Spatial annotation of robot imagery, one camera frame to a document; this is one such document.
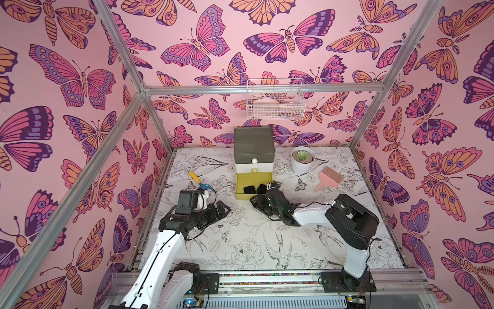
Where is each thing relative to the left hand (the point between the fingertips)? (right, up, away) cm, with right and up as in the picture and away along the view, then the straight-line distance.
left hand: (224, 211), depth 78 cm
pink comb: (+54, +12, +28) cm, 62 cm away
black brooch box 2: (+17, +7, +20) cm, 27 cm away
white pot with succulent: (+38, +22, +22) cm, 49 cm away
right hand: (+9, 0, +12) cm, 15 cm away
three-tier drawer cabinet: (+13, +24, +13) cm, 30 cm away
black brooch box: (+10, +6, +21) cm, 24 cm away
